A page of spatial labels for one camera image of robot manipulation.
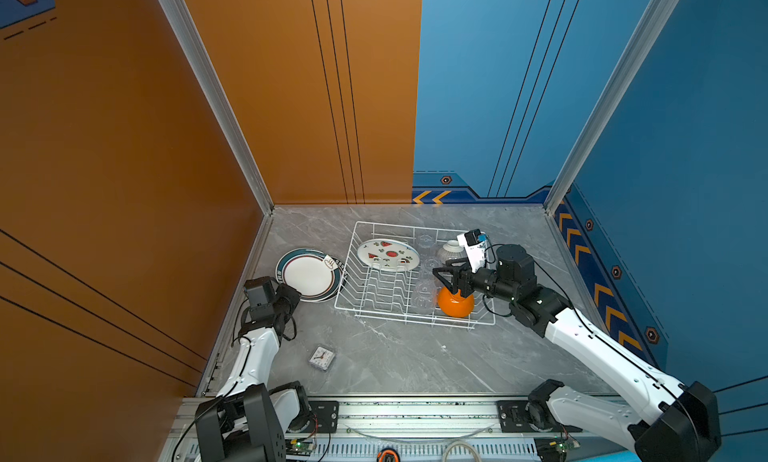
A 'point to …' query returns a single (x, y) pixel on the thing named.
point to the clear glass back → (426, 243)
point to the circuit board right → (554, 449)
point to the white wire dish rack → (389, 272)
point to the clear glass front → (424, 296)
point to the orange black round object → (388, 454)
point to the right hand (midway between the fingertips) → (438, 268)
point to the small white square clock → (322, 358)
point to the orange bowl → (455, 305)
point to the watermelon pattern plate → (387, 254)
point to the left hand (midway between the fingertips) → (296, 285)
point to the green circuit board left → (300, 447)
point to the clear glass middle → (433, 261)
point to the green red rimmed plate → (315, 274)
